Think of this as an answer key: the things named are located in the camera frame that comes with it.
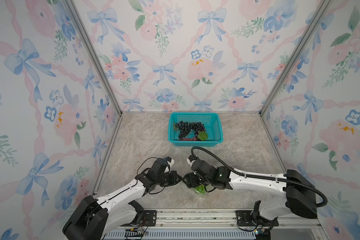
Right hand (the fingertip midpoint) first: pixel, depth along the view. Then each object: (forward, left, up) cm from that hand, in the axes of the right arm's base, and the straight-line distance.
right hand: (181, 174), depth 80 cm
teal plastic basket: (+41, -22, -5) cm, 47 cm away
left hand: (-1, -1, -2) cm, 3 cm away
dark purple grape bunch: (+33, -2, +1) cm, 33 cm away
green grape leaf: (+29, -14, -3) cm, 32 cm away
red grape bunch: (+27, -4, -5) cm, 27 cm away
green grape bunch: (-10, -9, +9) cm, 17 cm away
